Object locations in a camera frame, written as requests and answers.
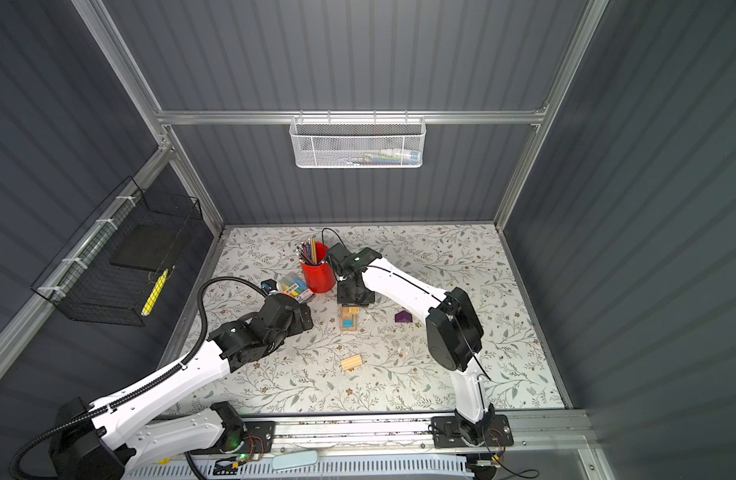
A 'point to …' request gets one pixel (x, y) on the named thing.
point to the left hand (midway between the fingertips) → (298, 314)
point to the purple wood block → (403, 317)
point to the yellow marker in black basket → (161, 280)
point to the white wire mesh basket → (357, 145)
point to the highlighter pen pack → (297, 290)
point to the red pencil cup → (319, 277)
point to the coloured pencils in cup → (312, 252)
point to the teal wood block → (348, 323)
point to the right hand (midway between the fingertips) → (352, 304)
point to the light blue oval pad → (294, 459)
